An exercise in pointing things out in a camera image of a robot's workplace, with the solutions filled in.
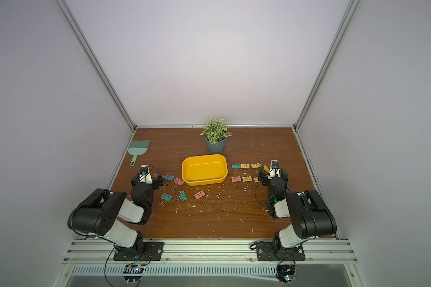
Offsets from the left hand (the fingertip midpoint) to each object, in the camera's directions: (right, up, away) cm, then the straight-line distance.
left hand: (150, 169), depth 89 cm
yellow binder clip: (+50, +1, +8) cm, 51 cm away
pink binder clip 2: (+26, -12, -2) cm, 29 cm away
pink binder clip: (+44, -6, +3) cm, 45 cm away
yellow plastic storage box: (+27, -1, +8) cm, 29 cm away
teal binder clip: (+45, +1, +8) cm, 46 cm away
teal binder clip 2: (+9, -14, -2) cm, 16 cm away
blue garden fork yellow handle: (+60, 0, +3) cm, 61 cm away
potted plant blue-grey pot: (+34, +19, +5) cm, 39 cm away
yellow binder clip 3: (+52, -5, +5) cm, 52 cm away
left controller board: (0, -39, -18) cm, 43 cm away
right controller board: (+62, -37, -21) cm, 75 cm away
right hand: (+65, +2, 0) cm, 65 cm away
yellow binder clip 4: (+55, -6, +4) cm, 56 cm away
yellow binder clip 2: (+57, +1, +10) cm, 58 cm away
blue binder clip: (+8, -5, +6) cm, 11 cm away
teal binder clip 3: (+17, -13, -2) cm, 22 cm away
